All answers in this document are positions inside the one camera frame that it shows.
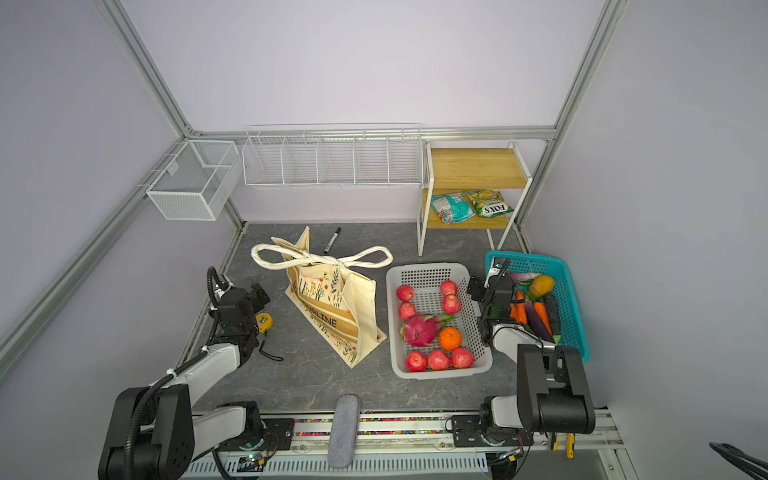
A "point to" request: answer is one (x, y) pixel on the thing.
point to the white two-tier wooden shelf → (472, 169)
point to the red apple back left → (405, 293)
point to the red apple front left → (416, 361)
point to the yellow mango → (542, 285)
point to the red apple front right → (462, 358)
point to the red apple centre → (451, 304)
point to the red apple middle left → (407, 310)
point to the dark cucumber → (553, 310)
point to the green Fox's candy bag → (488, 203)
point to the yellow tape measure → (265, 322)
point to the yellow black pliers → (570, 444)
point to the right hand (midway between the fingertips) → (492, 278)
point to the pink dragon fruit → (421, 330)
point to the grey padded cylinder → (344, 431)
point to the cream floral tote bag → (337, 304)
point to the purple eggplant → (537, 323)
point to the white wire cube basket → (196, 180)
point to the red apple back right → (449, 288)
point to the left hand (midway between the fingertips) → (242, 292)
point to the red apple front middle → (438, 360)
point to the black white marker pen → (332, 240)
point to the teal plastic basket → (572, 332)
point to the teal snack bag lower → (452, 208)
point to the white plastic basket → (425, 279)
